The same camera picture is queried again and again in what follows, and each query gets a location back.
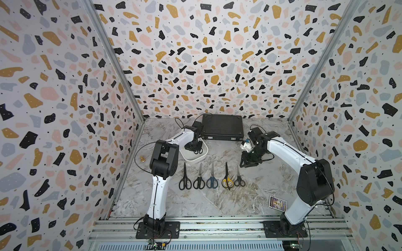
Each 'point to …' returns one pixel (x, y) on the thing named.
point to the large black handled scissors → (238, 181)
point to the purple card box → (278, 204)
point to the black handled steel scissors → (199, 182)
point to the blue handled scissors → (212, 182)
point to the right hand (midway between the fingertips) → (242, 165)
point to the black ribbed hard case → (222, 127)
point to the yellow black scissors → (227, 182)
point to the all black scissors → (185, 182)
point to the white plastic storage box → (185, 136)
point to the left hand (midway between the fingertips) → (196, 148)
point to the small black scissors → (200, 151)
